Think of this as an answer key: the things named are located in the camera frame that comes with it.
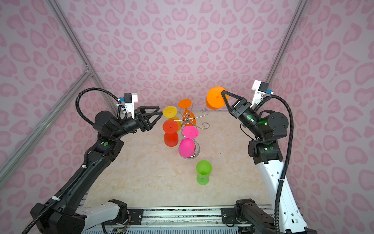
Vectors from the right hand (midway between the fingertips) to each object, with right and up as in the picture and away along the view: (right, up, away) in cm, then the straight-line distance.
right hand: (221, 95), depth 49 cm
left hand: (-22, -4, +9) cm, 24 cm away
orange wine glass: (-12, -7, +25) cm, 28 cm away
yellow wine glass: (-21, -4, +25) cm, 33 cm away
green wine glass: (-3, -34, +31) cm, 46 cm away
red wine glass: (-20, -12, +20) cm, 31 cm away
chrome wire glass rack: (-3, -11, +20) cm, 23 cm away
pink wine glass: (-12, -20, +23) cm, 32 cm away
